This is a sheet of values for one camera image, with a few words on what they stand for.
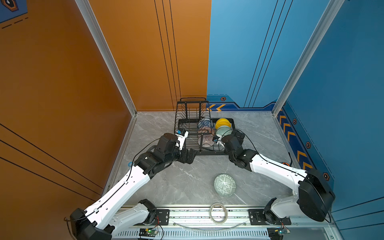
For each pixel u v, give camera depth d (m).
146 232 0.71
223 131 1.02
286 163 0.89
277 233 0.70
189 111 0.95
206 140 0.99
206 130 0.77
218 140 0.74
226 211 0.75
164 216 0.74
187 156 0.64
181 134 0.63
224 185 0.83
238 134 0.75
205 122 1.07
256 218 0.72
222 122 1.02
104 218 0.39
